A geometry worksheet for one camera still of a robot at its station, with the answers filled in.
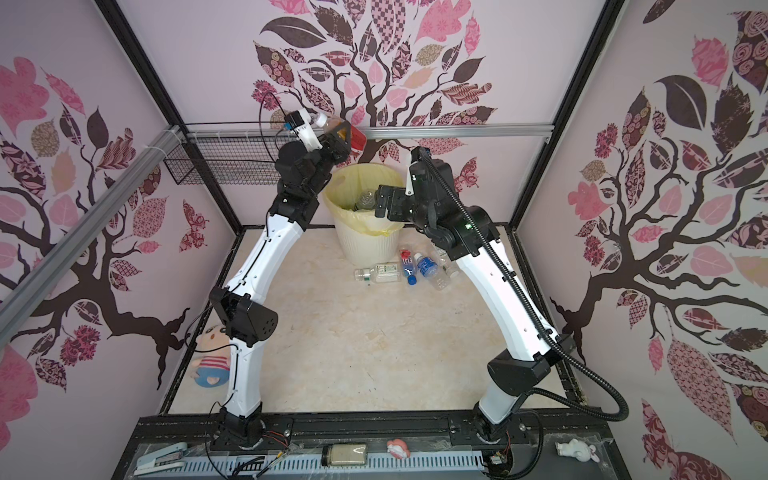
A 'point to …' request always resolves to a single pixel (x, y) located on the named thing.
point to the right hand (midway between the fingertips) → (396, 190)
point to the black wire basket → (230, 158)
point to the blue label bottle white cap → (367, 201)
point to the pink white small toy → (398, 448)
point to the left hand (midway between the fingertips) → (347, 127)
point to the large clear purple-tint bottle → (382, 273)
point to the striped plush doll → (212, 367)
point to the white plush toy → (577, 449)
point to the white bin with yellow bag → (362, 238)
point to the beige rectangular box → (345, 454)
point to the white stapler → (163, 460)
